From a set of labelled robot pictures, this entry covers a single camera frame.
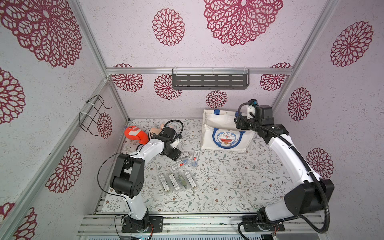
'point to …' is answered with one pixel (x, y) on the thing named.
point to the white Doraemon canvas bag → (219, 131)
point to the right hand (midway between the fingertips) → (240, 117)
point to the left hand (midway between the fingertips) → (173, 154)
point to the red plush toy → (134, 133)
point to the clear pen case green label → (181, 177)
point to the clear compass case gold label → (184, 154)
